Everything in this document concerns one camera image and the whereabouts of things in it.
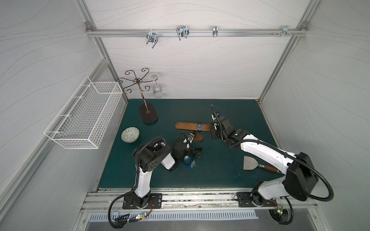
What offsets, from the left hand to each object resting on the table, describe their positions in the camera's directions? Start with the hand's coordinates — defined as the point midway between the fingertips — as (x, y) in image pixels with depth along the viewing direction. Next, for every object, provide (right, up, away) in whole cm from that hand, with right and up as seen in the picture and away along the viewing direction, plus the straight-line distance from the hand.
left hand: (191, 140), depth 95 cm
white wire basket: (-52, +15, -26) cm, 60 cm away
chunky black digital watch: (+4, -6, -9) cm, 11 cm away
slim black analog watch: (+5, +10, -9) cm, 14 cm away
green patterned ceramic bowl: (-42, +3, +3) cm, 43 cm away
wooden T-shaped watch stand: (+1, +10, -9) cm, 13 cm away
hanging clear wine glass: (-23, +34, +3) cm, 41 cm away
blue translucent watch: (-1, -11, -7) cm, 14 cm away
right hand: (+14, +10, -10) cm, 20 cm away
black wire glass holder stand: (-34, +19, +16) cm, 42 cm away
